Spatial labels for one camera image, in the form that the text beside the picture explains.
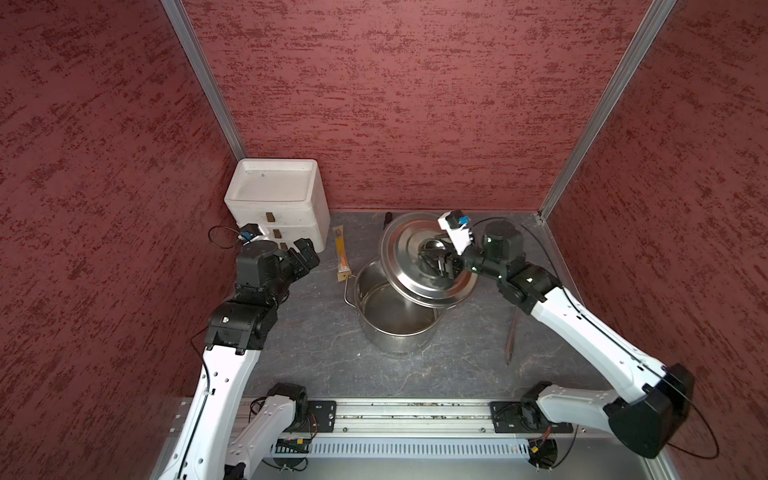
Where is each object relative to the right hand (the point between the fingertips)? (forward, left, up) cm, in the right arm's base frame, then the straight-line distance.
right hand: (429, 249), depth 72 cm
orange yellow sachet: (+13, +27, -28) cm, 41 cm away
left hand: (-3, +32, +3) cm, 32 cm away
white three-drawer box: (+26, +43, -4) cm, 50 cm away
